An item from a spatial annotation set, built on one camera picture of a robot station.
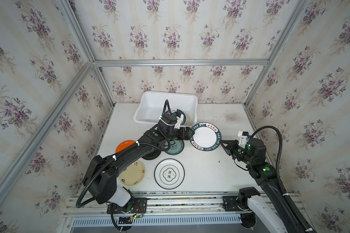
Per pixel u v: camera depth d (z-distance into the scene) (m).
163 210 0.73
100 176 0.41
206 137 0.78
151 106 1.11
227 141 0.74
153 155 0.91
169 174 0.84
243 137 0.70
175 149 0.94
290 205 0.44
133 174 0.82
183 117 1.08
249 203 0.63
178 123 0.71
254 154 0.57
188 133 0.69
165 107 0.61
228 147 0.65
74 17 0.74
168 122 0.59
